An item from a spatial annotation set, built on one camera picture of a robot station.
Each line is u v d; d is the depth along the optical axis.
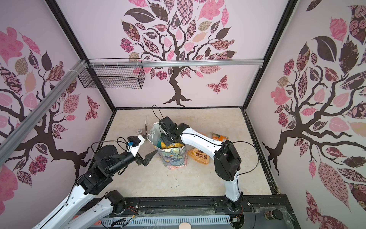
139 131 0.98
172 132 0.62
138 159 0.57
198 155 0.90
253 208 0.70
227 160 0.47
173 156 0.73
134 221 0.70
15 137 0.52
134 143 0.52
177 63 0.93
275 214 0.63
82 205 0.46
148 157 0.58
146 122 1.07
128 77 0.80
